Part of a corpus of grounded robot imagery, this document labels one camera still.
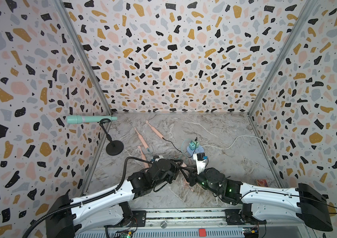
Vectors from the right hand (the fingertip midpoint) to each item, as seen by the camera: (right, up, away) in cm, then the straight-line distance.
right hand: (184, 169), depth 71 cm
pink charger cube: (0, +2, 0) cm, 2 cm away
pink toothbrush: (-21, +18, +38) cm, 47 cm away
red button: (+9, -31, 0) cm, 32 cm away
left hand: (+2, +3, 0) cm, 3 cm away
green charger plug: (+9, +9, +25) cm, 28 cm away
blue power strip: (+11, +5, +26) cm, 29 cm away
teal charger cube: (+6, +8, +23) cm, 25 cm away
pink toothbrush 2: (-27, +10, +31) cm, 42 cm away
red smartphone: (+46, -12, +14) cm, 49 cm away
